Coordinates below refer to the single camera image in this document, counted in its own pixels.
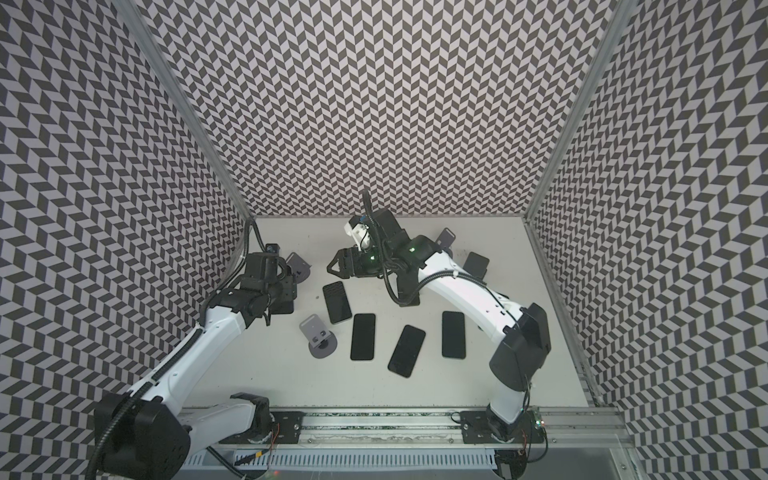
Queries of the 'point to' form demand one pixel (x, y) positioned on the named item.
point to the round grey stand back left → (300, 268)
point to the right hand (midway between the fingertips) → (338, 279)
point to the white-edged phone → (363, 337)
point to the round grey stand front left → (322, 342)
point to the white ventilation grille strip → (345, 460)
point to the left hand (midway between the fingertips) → (280, 282)
